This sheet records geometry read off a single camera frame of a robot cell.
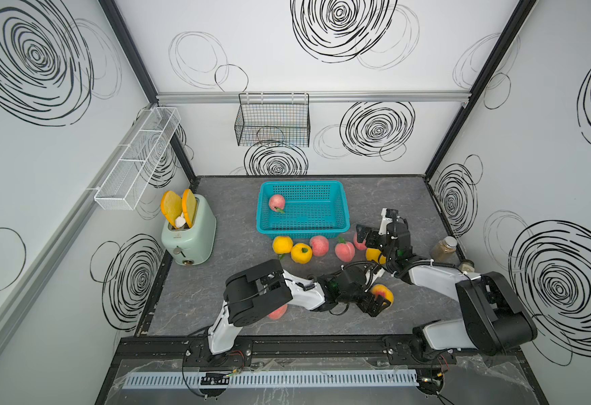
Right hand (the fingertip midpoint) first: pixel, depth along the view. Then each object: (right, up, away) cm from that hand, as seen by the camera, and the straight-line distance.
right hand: (369, 227), depth 91 cm
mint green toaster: (-60, -5, -8) cm, 61 cm away
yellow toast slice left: (-68, +8, -8) cm, 69 cm away
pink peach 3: (-3, -7, +1) cm, 8 cm away
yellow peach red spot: (+1, -19, -10) cm, 22 cm away
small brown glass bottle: (+25, -8, -4) cm, 26 cm away
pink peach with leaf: (-9, -8, -2) cm, 13 cm away
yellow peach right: (+1, -9, -2) cm, 10 cm away
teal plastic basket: (-24, +6, +17) cm, 30 cm away
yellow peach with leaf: (-25, -9, -2) cm, 26 cm away
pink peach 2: (-18, -6, 0) cm, 19 cm away
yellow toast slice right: (-62, +8, -8) cm, 63 cm away
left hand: (+1, -22, -11) cm, 24 cm away
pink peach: (-35, +8, +12) cm, 38 cm away
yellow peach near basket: (-32, -7, +1) cm, 33 cm away
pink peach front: (-32, -24, -14) cm, 43 cm away
